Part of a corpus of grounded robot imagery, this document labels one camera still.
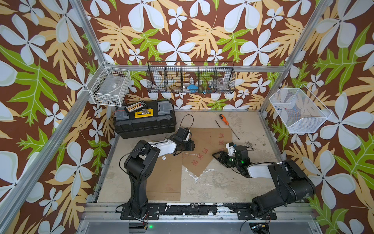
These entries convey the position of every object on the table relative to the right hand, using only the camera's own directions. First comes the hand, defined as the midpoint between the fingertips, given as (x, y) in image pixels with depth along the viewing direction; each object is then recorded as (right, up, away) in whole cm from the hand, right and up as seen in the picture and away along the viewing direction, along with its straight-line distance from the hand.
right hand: (213, 156), depth 91 cm
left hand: (-13, +7, +7) cm, 16 cm away
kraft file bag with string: (-30, -15, -7) cm, 34 cm away
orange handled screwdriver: (+14, +22, +20) cm, 33 cm away
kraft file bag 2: (-10, -3, 0) cm, 11 cm away
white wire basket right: (+48, +28, -9) cm, 56 cm away
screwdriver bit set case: (-52, +32, +5) cm, 61 cm away
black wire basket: (-15, +52, +6) cm, 55 cm away
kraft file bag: (0, +8, +10) cm, 13 cm away
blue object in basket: (-13, +44, +4) cm, 46 cm away
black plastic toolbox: (-36, +23, +2) cm, 43 cm away
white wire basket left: (-64, +43, -5) cm, 77 cm away
